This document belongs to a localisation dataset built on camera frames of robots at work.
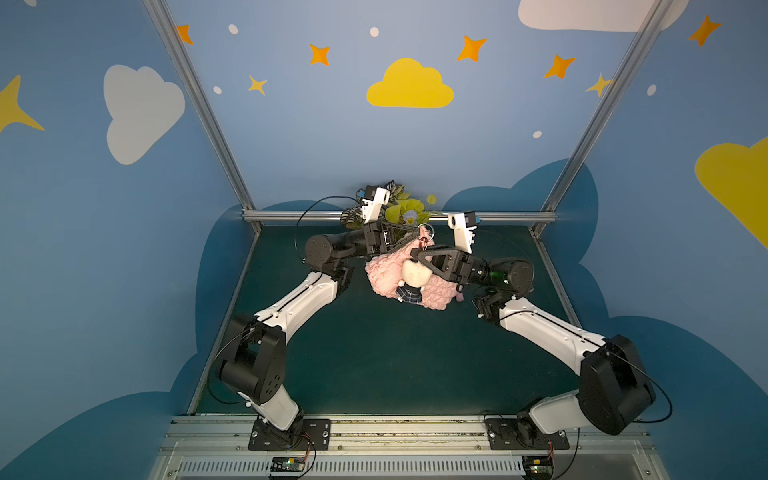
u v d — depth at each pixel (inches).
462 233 22.9
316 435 29.5
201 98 32.7
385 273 24.8
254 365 17.6
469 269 23.3
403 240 23.6
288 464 28.2
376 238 22.6
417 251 23.1
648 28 28.3
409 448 28.9
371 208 24.2
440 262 23.9
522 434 26.3
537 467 28.3
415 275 22.9
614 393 17.0
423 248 22.9
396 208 35.7
